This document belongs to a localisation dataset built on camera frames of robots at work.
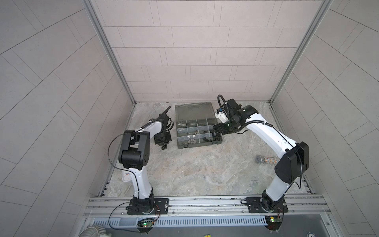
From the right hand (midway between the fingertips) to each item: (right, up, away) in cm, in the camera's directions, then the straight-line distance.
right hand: (218, 132), depth 81 cm
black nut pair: (-32, -10, +10) cm, 35 cm away
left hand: (-30, -7, +16) cm, 35 cm away
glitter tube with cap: (+24, -15, +1) cm, 28 cm away
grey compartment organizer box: (-14, +3, +30) cm, 33 cm away
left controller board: (-35, -39, -17) cm, 55 cm away
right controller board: (+24, -40, -13) cm, 49 cm away
